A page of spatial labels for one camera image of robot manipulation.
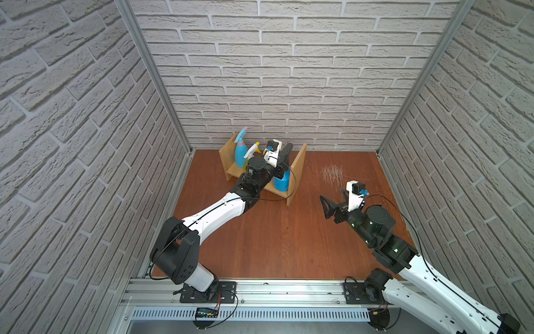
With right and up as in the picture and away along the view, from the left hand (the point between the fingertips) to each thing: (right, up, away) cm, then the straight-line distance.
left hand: (281, 147), depth 78 cm
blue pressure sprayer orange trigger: (+1, -15, +10) cm, 18 cm away
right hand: (+16, -18, -9) cm, 25 cm away
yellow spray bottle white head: (-13, -2, +8) cm, 15 cm away
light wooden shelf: (-25, -2, +18) cm, 31 cm away
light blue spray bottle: (-18, 0, +16) cm, 24 cm away
